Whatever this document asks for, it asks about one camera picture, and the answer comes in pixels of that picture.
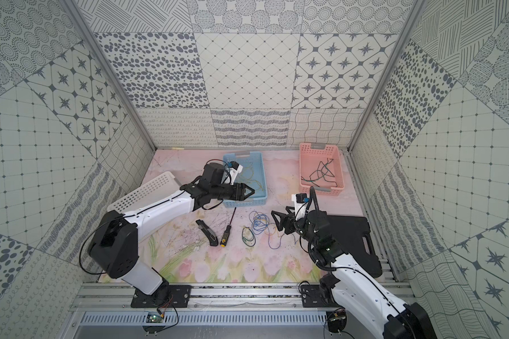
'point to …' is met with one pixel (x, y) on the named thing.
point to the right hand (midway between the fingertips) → (280, 212)
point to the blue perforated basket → (256, 159)
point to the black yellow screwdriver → (226, 234)
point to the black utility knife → (211, 236)
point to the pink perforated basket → (320, 166)
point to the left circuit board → (153, 318)
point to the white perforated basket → (160, 187)
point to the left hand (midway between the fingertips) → (256, 194)
